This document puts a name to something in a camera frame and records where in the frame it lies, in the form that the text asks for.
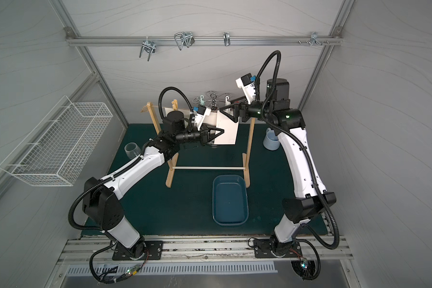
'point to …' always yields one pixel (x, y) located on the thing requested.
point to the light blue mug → (271, 142)
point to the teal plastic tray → (230, 200)
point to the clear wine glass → (132, 149)
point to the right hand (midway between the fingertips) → (226, 104)
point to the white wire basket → (58, 149)
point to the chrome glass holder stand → (212, 98)
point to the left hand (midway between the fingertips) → (220, 131)
